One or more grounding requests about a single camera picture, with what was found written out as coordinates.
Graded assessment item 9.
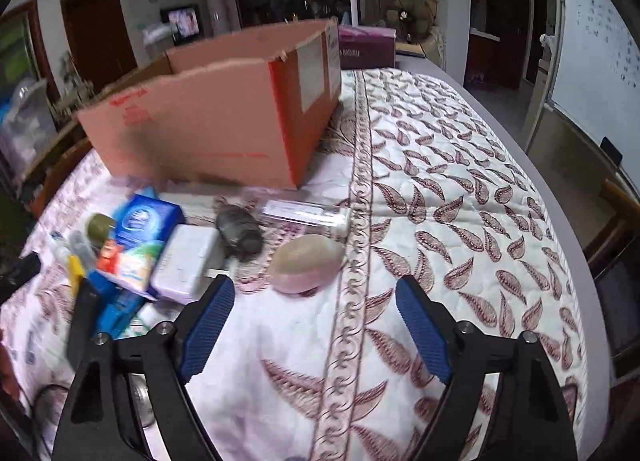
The olive green bag roll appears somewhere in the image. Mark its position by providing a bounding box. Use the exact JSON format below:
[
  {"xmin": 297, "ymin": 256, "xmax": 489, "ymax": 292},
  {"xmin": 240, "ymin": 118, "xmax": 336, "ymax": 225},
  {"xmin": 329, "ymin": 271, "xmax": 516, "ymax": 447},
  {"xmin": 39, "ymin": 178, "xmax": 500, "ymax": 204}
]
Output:
[{"xmin": 86, "ymin": 213, "xmax": 116, "ymax": 249}]

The purple tissue box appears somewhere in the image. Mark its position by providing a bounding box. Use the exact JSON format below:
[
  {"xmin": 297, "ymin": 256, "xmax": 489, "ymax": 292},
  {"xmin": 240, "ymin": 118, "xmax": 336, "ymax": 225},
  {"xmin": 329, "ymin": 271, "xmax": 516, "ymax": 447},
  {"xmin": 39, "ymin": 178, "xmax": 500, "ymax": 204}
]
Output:
[{"xmin": 338, "ymin": 25, "xmax": 396, "ymax": 70}]

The round mesh metal disc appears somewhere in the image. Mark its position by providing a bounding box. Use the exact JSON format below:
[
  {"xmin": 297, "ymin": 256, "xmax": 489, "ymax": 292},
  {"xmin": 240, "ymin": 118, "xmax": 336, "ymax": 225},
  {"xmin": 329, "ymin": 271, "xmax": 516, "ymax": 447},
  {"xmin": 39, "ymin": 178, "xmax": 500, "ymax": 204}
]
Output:
[{"xmin": 129, "ymin": 373, "xmax": 155, "ymax": 429}]

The clear white tube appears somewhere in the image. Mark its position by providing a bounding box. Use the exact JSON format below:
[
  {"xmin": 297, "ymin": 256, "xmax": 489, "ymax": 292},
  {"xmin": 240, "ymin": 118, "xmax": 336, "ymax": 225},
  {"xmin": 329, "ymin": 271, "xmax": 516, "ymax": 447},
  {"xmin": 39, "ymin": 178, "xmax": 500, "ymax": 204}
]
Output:
[{"xmin": 258, "ymin": 199, "xmax": 352, "ymax": 239}]

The wooden chair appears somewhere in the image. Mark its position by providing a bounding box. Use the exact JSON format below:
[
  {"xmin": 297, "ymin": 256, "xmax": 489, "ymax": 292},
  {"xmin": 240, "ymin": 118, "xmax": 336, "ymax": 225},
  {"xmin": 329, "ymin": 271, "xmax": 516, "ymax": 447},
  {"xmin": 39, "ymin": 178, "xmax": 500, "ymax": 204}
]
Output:
[{"xmin": 29, "ymin": 138, "xmax": 92, "ymax": 219}]

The blue stapler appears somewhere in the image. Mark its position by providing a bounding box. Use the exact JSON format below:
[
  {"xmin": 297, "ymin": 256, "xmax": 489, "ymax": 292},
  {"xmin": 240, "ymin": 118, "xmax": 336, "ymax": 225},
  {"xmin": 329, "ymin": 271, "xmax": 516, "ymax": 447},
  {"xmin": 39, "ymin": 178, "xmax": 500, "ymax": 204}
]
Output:
[{"xmin": 88, "ymin": 271, "xmax": 146, "ymax": 339}]

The white green glue stick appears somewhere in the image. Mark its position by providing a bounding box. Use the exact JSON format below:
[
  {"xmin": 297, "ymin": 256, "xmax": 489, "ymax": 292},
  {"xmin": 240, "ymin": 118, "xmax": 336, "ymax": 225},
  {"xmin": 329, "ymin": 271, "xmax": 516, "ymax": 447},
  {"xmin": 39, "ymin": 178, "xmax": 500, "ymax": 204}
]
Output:
[{"xmin": 118, "ymin": 299, "xmax": 183, "ymax": 340}]

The brown cardboard box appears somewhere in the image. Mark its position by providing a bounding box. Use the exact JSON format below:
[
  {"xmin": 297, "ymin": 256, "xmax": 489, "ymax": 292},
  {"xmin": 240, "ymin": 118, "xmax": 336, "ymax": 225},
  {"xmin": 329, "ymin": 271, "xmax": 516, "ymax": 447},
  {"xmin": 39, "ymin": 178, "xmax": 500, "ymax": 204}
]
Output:
[{"xmin": 78, "ymin": 20, "xmax": 342, "ymax": 189}]

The whiteboard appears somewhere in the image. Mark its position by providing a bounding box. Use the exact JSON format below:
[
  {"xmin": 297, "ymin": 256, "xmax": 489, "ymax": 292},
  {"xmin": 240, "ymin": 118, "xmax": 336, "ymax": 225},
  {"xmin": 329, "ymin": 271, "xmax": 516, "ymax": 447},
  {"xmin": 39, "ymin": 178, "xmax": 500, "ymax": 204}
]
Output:
[{"xmin": 551, "ymin": 0, "xmax": 640, "ymax": 184}]

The yellow card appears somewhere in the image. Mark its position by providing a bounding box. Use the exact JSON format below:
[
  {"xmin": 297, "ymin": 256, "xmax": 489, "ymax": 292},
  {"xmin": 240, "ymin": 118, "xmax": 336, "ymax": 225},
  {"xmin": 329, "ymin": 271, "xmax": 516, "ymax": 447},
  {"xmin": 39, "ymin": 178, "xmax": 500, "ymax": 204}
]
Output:
[{"xmin": 67, "ymin": 254, "xmax": 86, "ymax": 297}]

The black rectangular phone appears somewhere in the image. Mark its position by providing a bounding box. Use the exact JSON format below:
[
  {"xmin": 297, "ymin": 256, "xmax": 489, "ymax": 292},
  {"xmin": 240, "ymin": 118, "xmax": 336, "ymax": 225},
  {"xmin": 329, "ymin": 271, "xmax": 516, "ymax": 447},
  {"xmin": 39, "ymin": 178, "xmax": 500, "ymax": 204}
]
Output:
[{"xmin": 66, "ymin": 279, "xmax": 100, "ymax": 370}]

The clear storage bin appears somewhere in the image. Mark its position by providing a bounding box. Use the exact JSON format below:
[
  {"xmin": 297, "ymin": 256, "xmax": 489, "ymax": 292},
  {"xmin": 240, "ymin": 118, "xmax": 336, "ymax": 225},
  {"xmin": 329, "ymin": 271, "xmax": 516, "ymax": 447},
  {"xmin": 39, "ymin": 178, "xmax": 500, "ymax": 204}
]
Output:
[{"xmin": 1, "ymin": 78, "xmax": 58, "ymax": 176}]

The black cable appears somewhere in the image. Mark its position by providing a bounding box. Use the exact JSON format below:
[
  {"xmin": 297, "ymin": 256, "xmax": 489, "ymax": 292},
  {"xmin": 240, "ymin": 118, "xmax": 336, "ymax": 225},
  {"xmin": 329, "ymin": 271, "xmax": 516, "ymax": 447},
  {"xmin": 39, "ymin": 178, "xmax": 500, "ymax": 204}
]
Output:
[{"xmin": 29, "ymin": 382, "xmax": 72, "ymax": 459}]

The electric fan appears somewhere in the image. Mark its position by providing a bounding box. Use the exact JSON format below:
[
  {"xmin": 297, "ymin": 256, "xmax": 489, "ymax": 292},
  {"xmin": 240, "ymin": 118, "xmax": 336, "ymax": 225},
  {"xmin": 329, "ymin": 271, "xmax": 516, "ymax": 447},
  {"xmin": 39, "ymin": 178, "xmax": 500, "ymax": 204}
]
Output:
[{"xmin": 383, "ymin": 0, "xmax": 438, "ymax": 44}]

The blue tissue pack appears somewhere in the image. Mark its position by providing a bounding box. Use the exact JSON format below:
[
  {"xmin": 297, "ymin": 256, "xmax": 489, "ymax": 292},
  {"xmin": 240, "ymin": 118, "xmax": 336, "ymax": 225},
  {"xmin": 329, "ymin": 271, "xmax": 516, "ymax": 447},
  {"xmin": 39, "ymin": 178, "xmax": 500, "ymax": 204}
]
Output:
[{"xmin": 96, "ymin": 194, "xmax": 186, "ymax": 299}]

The pink oval soap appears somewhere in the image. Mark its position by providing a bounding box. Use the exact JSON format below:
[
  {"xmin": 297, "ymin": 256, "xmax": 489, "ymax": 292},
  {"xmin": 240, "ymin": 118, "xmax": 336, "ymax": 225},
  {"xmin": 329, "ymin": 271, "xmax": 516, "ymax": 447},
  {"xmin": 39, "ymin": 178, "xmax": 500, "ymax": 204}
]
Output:
[{"xmin": 267, "ymin": 235, "xmax": 345, "ymax": 295}]

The white power adapter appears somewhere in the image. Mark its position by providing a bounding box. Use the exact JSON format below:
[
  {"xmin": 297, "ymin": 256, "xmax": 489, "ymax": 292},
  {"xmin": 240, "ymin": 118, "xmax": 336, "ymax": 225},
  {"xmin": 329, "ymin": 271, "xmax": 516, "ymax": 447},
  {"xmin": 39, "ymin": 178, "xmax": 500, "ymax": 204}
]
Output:
[{"xmin": 150, "ymin": 224, "xmax": 224, "ymax": 305}]

